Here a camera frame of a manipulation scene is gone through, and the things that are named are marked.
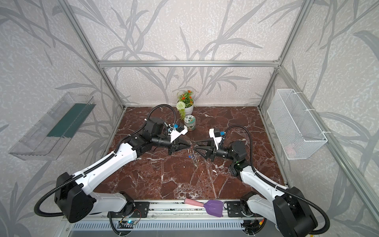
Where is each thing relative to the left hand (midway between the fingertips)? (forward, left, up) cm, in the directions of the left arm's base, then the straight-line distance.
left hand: (189, 141), depth 70 cm
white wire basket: (-1, -47, +9) cm, 48 cm away
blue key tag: (+4, +1, -27) cm, 27 cm away
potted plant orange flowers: (+38, +6, -14) cm, 41 cm away
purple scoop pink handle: (-24, -13, -24) cm, 36 cm away
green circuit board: (-30, +30, -25) cm, 50 cm away
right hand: (-1, -3, +1) cm, 4 cm away
